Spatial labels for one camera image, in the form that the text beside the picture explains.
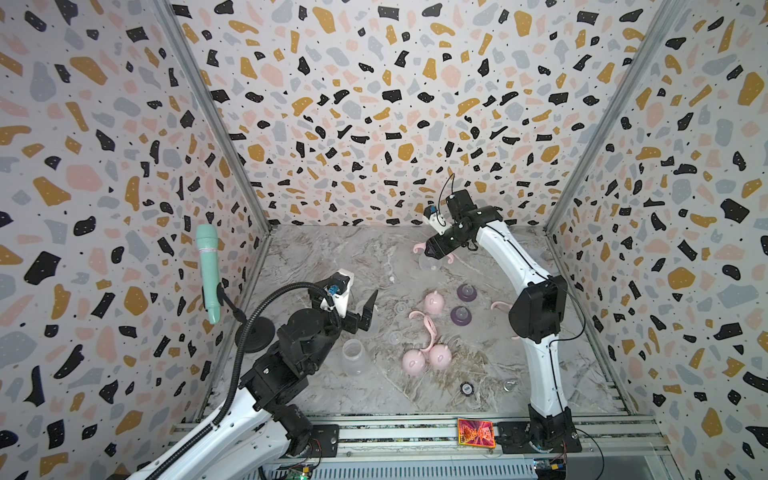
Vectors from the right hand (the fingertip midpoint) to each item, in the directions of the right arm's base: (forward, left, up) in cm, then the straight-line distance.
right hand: (438, 246), depth 94 cm
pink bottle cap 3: (-30, 0, -12) cm, 33 cm away
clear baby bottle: (-1, +3, -8) cm, 8 cm away
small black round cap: (-38, -7, -17) cm, 42 cm away
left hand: (-26, +20, +15) cm, 36 cm away
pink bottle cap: (-13, +1, -13) cm, 18 cm away
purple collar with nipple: (-7, -10, -15) cm, 19 cm away
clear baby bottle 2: (-35, +23, -6) cm, 42 cm away
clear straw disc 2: (-24, +13, -15) cm, 31 cm away
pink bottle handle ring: (-3, +5, +3) cm, 6 cm away
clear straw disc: (-14, +12, -15) cm, 24 cm away
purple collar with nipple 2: (-16, -7, -15) cm, 23 cm away
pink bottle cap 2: (-33, +8, -12) cm, 35 cm away
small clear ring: (-37, -18, -15) cm, 43 cm away
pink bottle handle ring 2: (-22, +3, -13) cm, 25 cm away
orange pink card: (-48, -8, -16) cm, 52 cm away
